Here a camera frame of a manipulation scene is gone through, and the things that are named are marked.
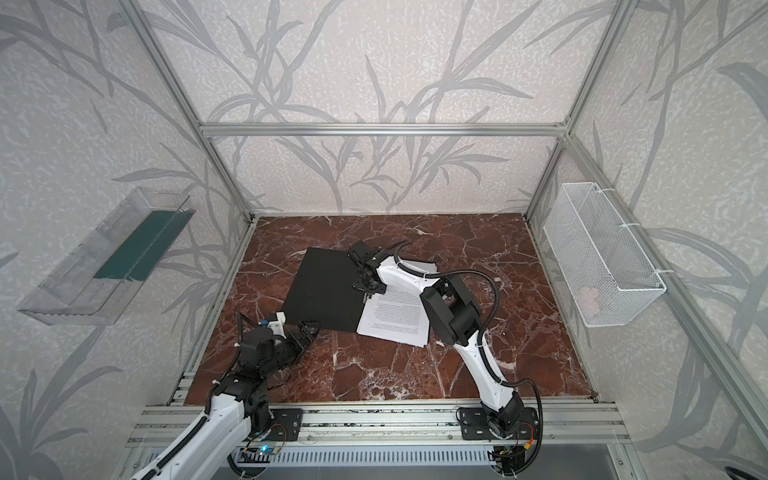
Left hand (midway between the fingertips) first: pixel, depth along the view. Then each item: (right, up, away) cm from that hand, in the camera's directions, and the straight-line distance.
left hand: (323, 323), depth 84 cm
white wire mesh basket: (+65, +17, -23) cm, 71 cm away
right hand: (+9, +11, +15) cm, 21 cm away
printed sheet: (+21, 0, +9) cm, 23 cm away
